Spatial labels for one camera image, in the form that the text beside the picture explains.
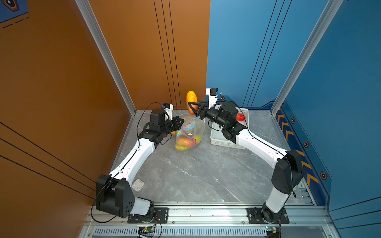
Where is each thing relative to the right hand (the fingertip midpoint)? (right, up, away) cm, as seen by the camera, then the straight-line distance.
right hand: (192, 102), depth 71 cm
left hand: (-5, -7, +8) cm, 12 cm away
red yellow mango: (+36, -5, +40) cm, 54 cm away
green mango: (-7, -25, +18) cm, 32 cm away
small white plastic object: (-31, -45, +11) cm, 56 cm away
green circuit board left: (-22, -62, 0) cm, 65 cm away
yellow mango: (+3, -20, +25) cm, 33 cm away
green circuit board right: (+39, -62, +1) cm, 74 cm away
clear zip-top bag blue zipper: (-1, -15, +4) cm, 16 cm away
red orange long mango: (-4, -21, +15) cm, 27 cm away
